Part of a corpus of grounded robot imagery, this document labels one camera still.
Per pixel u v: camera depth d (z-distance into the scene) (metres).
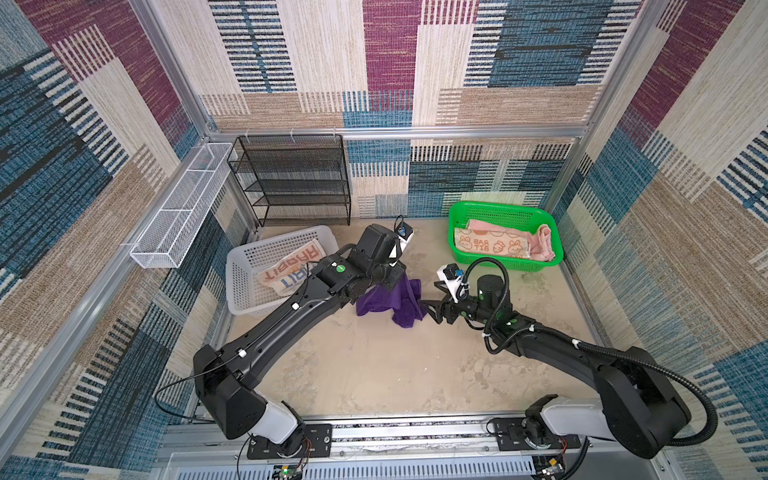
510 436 0.73
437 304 0.73
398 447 0.73
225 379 0.40
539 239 1.02
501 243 1.08
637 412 0.42
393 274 0.66
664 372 0.41
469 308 0.72
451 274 0.71
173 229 0.73
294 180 1.09
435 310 0.74
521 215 1.19
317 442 0.73
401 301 0.89
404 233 0.63
